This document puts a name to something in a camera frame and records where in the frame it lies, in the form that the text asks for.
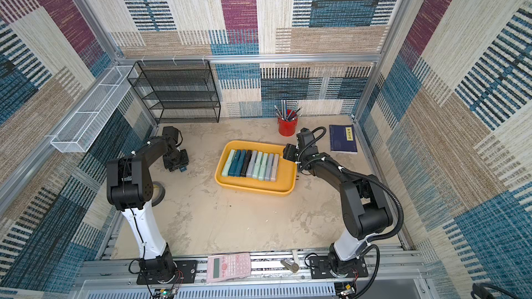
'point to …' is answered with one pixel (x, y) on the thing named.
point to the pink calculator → (228, 266)
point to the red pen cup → (287, 127)
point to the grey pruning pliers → (251, 165)
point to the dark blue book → (343, 139)
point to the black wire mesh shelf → (177, 91)
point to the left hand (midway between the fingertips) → (184, 163)
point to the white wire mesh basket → (82, 127)
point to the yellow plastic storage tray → (287, 176)
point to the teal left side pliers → (183, 168)
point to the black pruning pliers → (246, 163)
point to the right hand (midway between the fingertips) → (292, 154)
